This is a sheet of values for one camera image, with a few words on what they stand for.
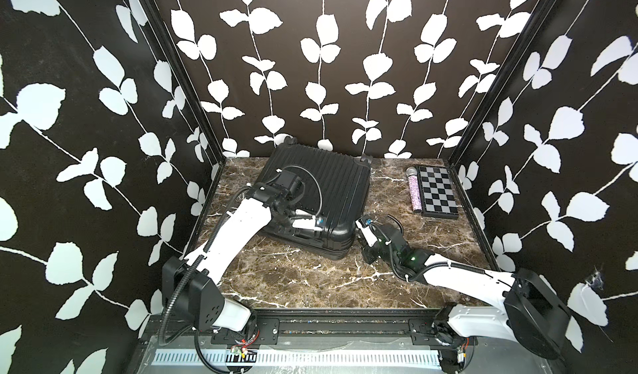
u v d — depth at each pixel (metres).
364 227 0.74
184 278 0.39
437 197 1.04
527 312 0.42
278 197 0.55
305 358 0.70
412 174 1.11
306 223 0.68
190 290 0.39
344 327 0.76
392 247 0.62
